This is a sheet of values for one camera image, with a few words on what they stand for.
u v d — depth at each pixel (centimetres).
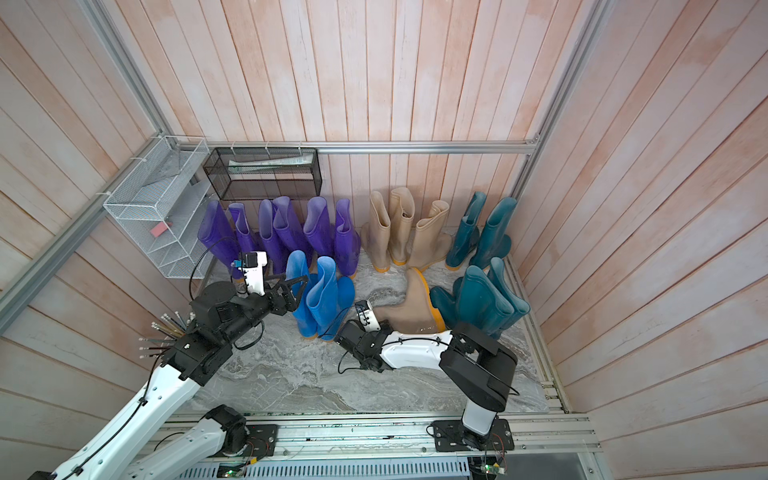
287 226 86
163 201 78
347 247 90
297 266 82
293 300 61
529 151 96
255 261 59
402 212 90
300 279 75
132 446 43
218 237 88
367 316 77
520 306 70
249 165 90
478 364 44
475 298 74
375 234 90
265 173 85
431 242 99
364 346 67
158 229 82
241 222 90
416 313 91
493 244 94
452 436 73
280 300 60
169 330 80
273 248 86
